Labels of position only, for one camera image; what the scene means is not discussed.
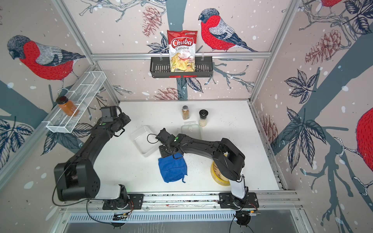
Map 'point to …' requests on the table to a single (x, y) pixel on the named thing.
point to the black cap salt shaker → (203, 114)
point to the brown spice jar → (185, 112)
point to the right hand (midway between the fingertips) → (163, 151)
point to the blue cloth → (173, 168)
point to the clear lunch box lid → (190, 128)
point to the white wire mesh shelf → (80, 95)
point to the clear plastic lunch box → (144, 140)
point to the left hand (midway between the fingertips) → (128, 114)
